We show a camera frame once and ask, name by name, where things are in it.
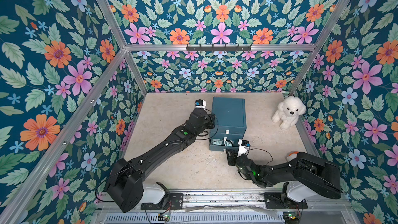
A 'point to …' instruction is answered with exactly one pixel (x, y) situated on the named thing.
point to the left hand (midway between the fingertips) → (217, 117)
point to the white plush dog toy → (288, 110)
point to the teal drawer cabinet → (230, 123)
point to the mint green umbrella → (228, 143)
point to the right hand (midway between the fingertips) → (226, 152)
